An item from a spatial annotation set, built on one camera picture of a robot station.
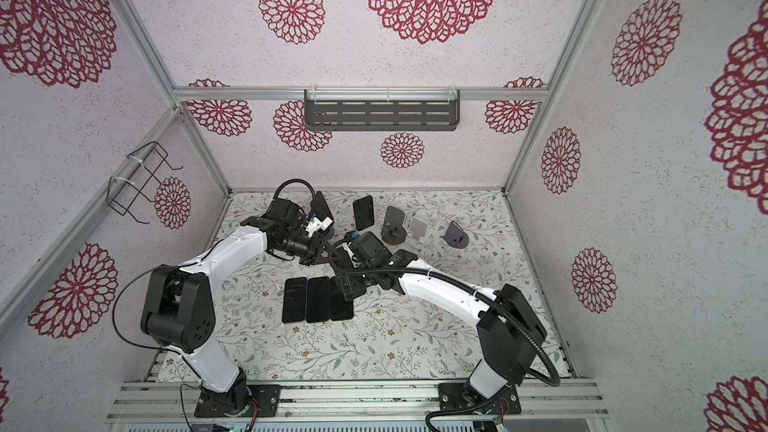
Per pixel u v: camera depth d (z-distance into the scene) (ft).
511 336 1.41
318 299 3.09
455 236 3.37
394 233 3.31
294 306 2.96
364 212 3.48
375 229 3.52
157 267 1.62
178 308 1.57
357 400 2.49
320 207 3.27
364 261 2.12
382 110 3.22
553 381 1.28
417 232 3.31
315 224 2.67
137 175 2.56
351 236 2.44
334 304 2.92
